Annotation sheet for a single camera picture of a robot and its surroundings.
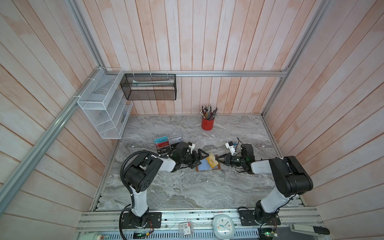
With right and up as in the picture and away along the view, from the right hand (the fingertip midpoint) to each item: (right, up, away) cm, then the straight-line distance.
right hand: (216, 158), depth 90 cm
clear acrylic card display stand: (-29, +14, +8) cm, 33 cm away
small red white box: (-19, -29, -20) cm, 40 cm away
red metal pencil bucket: (-4, +21, +16) cm, 27 cm away
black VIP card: (-34, +5, +6) cm, 35 cm away
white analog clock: (-1, -28, -21) cm, 35 cm away
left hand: (-7, -1, -2) cm, 7 cm away
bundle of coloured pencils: (-5, +30, +10) cm, 32 cm away
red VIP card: (-35, +8, +6) cm, 36 cm away
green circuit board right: (+21, -32, -19) cm, 43 cm away
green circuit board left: (-41, -33, -20) cm, 56 cm away
